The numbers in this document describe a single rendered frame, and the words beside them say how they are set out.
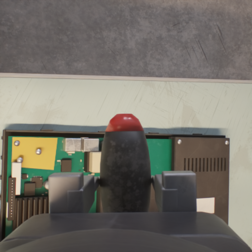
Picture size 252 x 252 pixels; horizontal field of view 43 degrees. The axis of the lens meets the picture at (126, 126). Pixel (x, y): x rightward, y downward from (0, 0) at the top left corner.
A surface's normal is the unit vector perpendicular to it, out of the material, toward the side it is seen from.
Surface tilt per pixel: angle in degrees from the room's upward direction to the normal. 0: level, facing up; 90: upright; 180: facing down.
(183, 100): 0
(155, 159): 0
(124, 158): 24
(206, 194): 0
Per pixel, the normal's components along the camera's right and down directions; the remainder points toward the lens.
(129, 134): 0.21, -0.25
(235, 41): 0.39, -0.02
